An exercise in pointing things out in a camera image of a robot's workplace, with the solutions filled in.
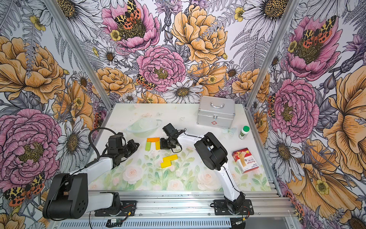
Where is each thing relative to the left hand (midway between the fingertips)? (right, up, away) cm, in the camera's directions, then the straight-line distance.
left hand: (139, 147), depth 91 cm
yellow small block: (+10, 0, +7) cm, 12 cm away
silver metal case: (+50, +23, +10) cm, 56 cm away
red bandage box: (+65, -7, -4) cm, 65 cm away
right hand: (+13, -2, +4) cm, 14 cm away
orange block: (+6, +4, +10) cm, 13 cm away
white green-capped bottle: (+68, +9, +5) cm, 69 cm away
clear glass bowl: (-2, +11, +18) cm, 21 cm away
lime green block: (+3, -1, +7) cm, 8 cm away
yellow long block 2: (+17, -10, -2) cm, 20 cm away
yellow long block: (+17, -8, 0) cm, 19 cm away
